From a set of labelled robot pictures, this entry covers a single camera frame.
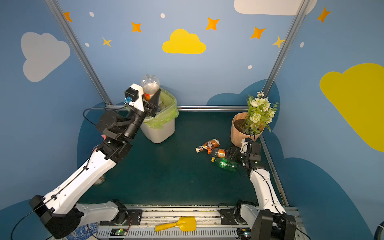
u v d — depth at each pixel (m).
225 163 0.89
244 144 0.78
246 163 0.61
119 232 0.71
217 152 0.98
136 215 0.75
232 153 0.76
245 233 0.71
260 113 0.84
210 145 0.98
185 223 0.73
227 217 0.74
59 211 0.38
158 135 0.96
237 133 0.89
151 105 0.51
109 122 0.40
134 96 0.41
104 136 0.92
